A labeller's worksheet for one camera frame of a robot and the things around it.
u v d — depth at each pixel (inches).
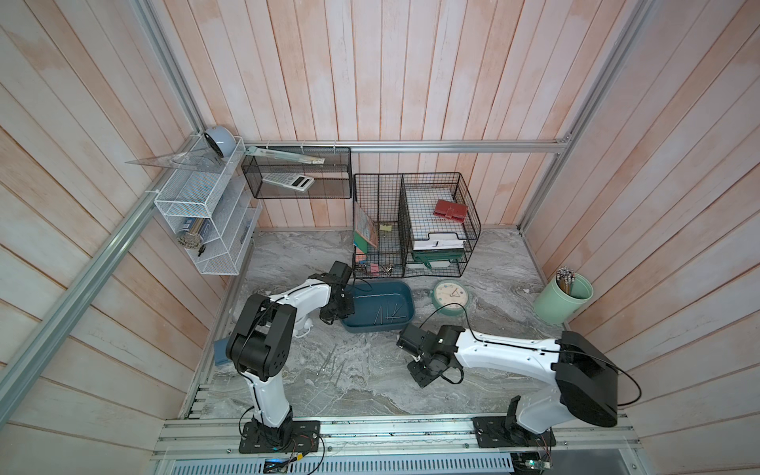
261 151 36.2
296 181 38.6
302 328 36.3
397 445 28.8
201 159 33.8
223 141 33.0
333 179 42.0
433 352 23.6
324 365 33.7
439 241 36.5
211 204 27.1
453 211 37.3
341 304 32.3
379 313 37.4
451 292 38.5
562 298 33.0
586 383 16.6
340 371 33.0
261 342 19.3
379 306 37.5
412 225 37.5
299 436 28.9
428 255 39.1
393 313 37.5
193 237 30.1
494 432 28.8
